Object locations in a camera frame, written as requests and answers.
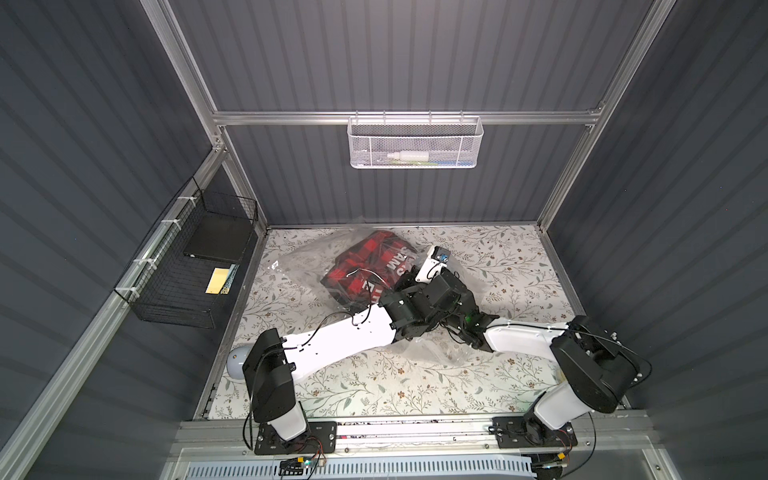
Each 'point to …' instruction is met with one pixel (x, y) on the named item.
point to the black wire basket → (188, 271)
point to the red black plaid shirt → (362, 276)
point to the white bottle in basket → (410, 156)
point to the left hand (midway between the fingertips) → (417, 271)
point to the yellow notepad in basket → (217, 280)
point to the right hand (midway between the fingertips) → (410, 299)
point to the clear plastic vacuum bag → (300, 268)
